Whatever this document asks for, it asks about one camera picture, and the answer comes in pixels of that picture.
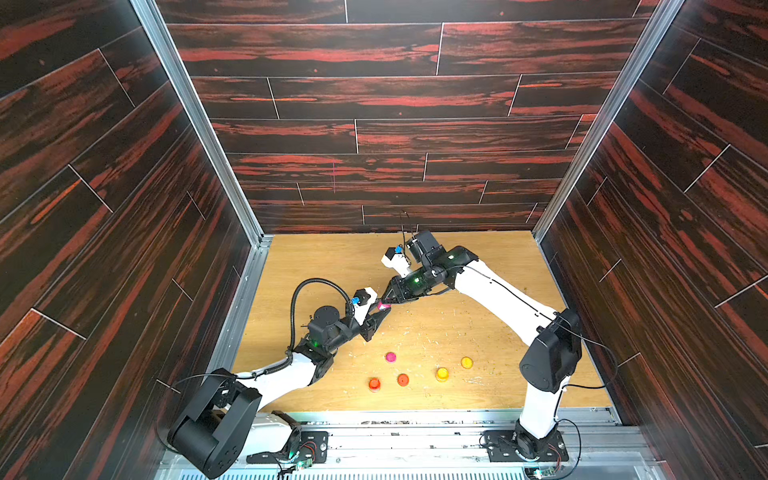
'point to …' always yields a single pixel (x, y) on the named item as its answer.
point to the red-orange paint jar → (374, 385)
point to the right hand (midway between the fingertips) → (390, 296)
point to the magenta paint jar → (383, 307)
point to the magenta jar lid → (391, 357)
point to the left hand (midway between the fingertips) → (385, 305)
